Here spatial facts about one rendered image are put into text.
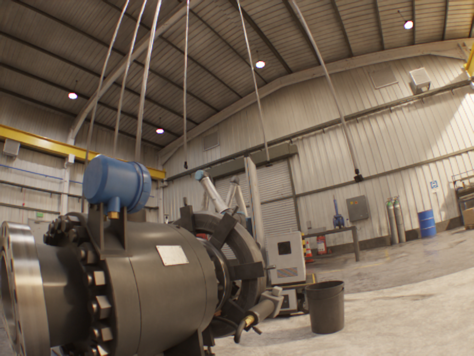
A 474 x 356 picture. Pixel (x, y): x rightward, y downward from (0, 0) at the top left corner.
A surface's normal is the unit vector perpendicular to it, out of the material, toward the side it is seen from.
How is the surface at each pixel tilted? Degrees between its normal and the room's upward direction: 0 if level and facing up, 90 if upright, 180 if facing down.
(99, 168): 90
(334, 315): 93
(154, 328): 108
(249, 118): 90
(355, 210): 90
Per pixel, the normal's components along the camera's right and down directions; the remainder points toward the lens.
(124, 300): 0.87, -0.27
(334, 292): 0.07, -0.25
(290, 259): -0.29, -0.26
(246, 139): -0.55, -0.19
